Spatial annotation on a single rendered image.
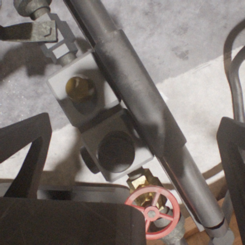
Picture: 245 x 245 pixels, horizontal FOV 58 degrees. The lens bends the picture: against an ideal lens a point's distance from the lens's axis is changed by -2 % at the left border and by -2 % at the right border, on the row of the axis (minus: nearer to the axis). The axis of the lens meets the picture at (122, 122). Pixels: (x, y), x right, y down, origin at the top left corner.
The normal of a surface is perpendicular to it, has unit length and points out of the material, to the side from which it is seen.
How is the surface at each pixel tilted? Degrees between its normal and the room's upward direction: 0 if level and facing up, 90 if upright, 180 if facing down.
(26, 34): 0
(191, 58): 0
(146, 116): 26
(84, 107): 0
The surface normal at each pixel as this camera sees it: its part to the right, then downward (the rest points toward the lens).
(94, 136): -0.03, 0.09
